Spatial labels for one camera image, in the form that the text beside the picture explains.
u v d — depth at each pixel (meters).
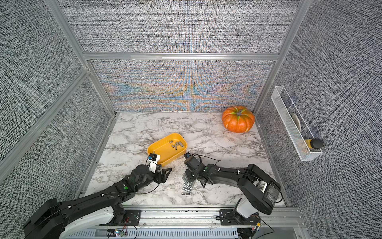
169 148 1.00
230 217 0.73
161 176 0.72
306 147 0.63
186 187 0.83
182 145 1.00
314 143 0.61
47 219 0.44
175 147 1.00
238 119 1.00
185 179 0.86
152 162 0.70
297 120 0.70
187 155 0.80
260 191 0.44
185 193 0.82
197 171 0.67
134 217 0.73
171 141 1.01
